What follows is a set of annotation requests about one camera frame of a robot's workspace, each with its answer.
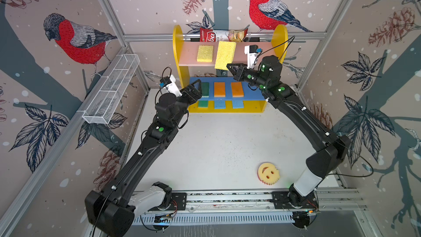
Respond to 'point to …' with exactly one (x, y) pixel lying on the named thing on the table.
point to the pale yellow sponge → (219, 89)
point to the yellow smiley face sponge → (268, 173)
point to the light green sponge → (203, 103)
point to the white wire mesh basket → (103, 106)
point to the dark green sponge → (205, 89)
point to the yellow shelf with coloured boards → (190, 70)
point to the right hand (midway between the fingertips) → (221, 68)
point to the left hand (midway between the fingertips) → (194, 83)
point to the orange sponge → (237, 89)
